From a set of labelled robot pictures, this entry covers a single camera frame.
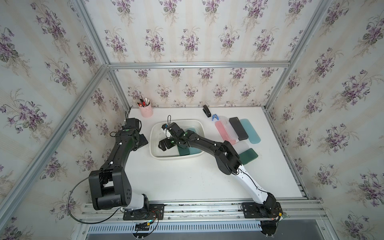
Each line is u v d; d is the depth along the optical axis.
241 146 1.01
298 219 0.74
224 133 1.03
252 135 1.03
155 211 0.73
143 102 1.08
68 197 0.66
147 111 1.08
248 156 0.91
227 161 0.61
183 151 0.93
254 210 0.73
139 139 0.65
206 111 1.14
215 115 1.14
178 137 0.78
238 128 1.05
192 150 0.91
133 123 0.70
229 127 1.05
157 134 1.03
